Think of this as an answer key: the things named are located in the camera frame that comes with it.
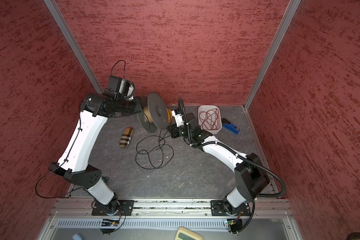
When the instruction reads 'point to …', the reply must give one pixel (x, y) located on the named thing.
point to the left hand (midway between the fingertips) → (142, 110)
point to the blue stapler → (230, 126)
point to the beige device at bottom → (183, 233)
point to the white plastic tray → (205, 108)
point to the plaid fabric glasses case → (126, 137)
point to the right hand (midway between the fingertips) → (166, 130)
